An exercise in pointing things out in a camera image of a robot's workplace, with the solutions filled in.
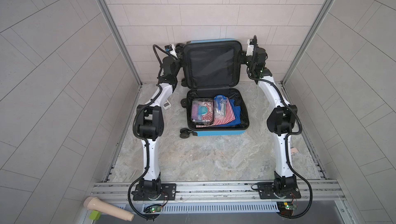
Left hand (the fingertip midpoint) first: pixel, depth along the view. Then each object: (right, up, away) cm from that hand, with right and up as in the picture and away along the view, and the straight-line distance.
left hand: (187, 47), depth 87 cm
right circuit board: (+47, -78, -19) cm, 93 cm away
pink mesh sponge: (+4, -36, +4) cm, 37 cm away
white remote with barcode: (-15, -34, +15) cm, 40 cm away
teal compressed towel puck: (+10, -37, +6) cm, 38 cm away
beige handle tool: (-36, -73, -23) cm, 85 cm away
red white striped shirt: (+25, -40, +3) cm, 47 cm away
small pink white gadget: (+59, -58, -5) cm, 82 cm away
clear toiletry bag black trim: (+10, -42, +4) cm, 43 cm away
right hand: (+30, 0, +3) cm, 31 cm away
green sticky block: (-35, -77, -24) cm, 88 cm away
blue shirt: (+29, -37, +4) cm, 48 cm away
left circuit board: (-12, -75, -23) cm, 80 cm away
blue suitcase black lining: (+30, -26, +15) cm, 42 cm away
